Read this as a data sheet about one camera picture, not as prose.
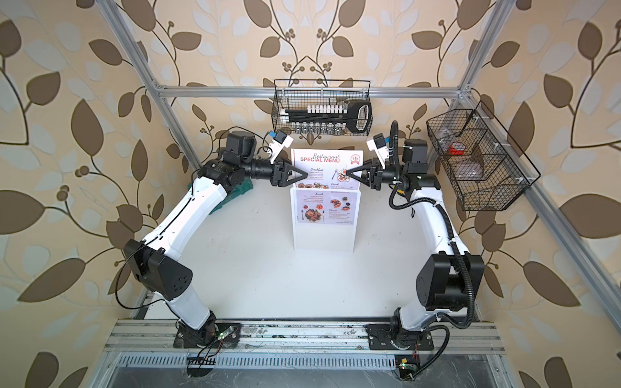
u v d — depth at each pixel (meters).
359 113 0.83
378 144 0.63
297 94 0.91
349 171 0.69
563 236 0.52
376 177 0.64
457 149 0.81
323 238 0.86
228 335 0.74
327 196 0.77
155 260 0.43
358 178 0.70
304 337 0.75
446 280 0.43
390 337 0.73
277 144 0.63
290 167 0.64
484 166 0.78
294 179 0.66
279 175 0.63
